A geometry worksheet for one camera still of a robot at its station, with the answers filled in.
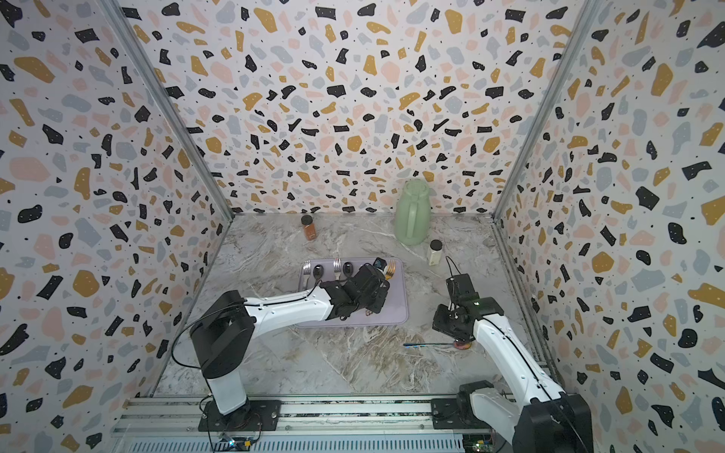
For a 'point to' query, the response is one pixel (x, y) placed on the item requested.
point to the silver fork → (307, 271)
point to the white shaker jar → (435, 246)
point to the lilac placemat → (311, 271)
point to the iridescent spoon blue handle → (459, 345)
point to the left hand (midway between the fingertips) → (386, 292)
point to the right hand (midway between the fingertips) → (439, 323)
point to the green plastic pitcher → (413, 212)
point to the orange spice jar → (310, 227)
